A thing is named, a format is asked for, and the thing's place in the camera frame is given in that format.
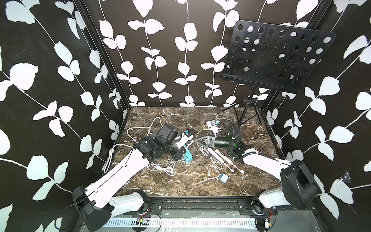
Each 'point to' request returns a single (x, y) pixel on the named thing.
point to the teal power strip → (188, 155)
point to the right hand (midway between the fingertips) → (196, 141)
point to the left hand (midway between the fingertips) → (184, 147)
